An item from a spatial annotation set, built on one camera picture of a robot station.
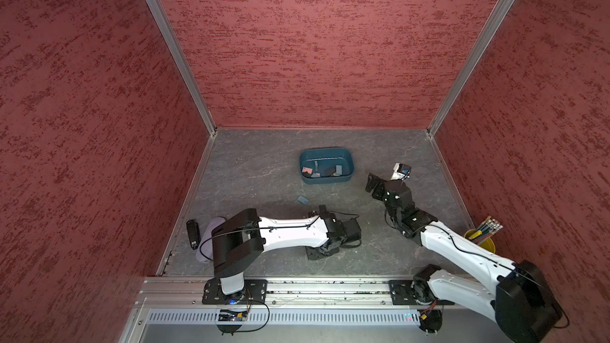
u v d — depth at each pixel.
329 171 1.03
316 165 1.03
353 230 0.64
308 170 1.03
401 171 0.72
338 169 1.00
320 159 1.09
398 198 0.61
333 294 0.76
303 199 0.95
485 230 0.74
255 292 0.75
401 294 0.74
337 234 0.57
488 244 0.76
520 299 0.40
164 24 0.82
